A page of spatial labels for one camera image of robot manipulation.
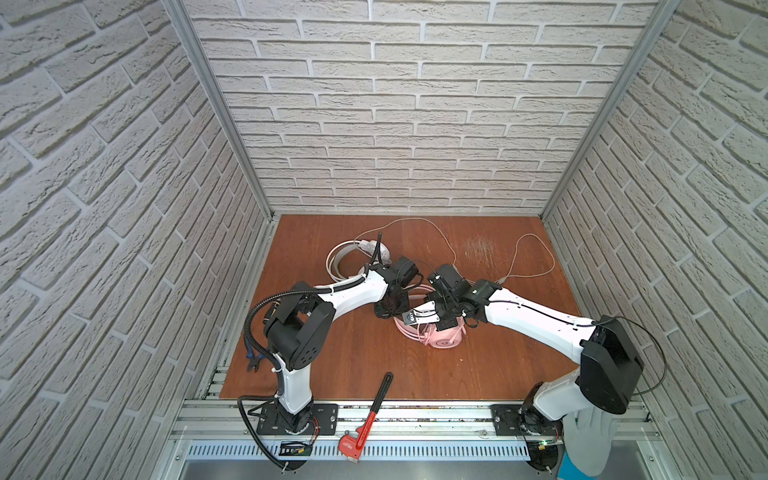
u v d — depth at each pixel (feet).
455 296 2.07
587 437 2.33
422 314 2.30
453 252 3.56
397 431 2.41
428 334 2.65
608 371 1.38
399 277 2.38
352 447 2.27
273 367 1.70
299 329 1.57
